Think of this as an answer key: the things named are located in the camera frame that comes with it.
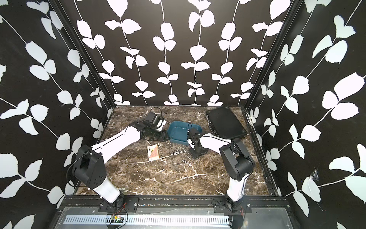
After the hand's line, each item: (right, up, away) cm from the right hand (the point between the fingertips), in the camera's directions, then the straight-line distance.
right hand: (194, 152), depth 93 cm
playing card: (-28, 0, -1) cm, 28 cm away
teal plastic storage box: (-12, +13, +11) cm, 21 cm away
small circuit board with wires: (-41, -28, -23) cm, 54 cm away
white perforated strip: (-24, -28, -23) cm, 44 cm away
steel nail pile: (-9, -4, -3) cm, 11 cm away
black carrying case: (+27, +19, +20) cm, 39 cm away
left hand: (-16, +12, -8) cm, 22 cm away
